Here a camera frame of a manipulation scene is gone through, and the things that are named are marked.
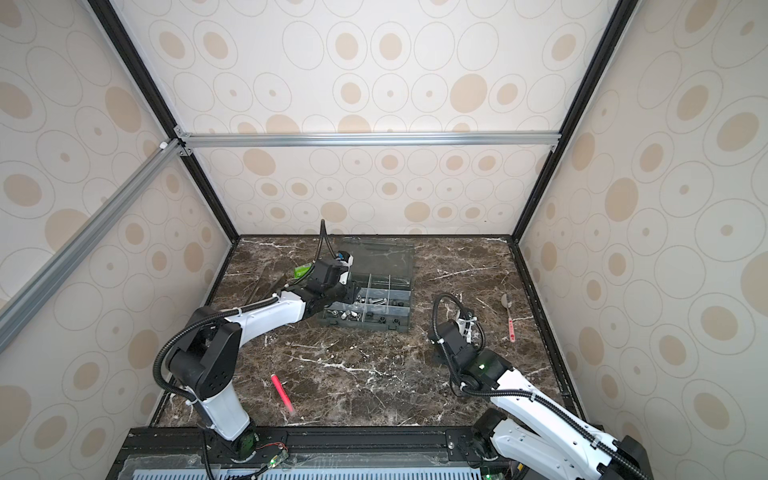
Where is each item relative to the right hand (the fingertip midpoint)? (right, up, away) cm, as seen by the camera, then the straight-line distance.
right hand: (447, 341), depth 81 cm
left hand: (-24, +16, +10) cm, 31 cm away
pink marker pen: (-45, -14, 0) cm, 47 cm away
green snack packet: (-48, +19, +27) cm, 58 cm away
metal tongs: (-60, +12, +21) cm, 64 cm away
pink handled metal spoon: (+23, +9, +19) cm, 31 cm away
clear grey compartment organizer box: (-18, +18, +28) cm, 38 cm away
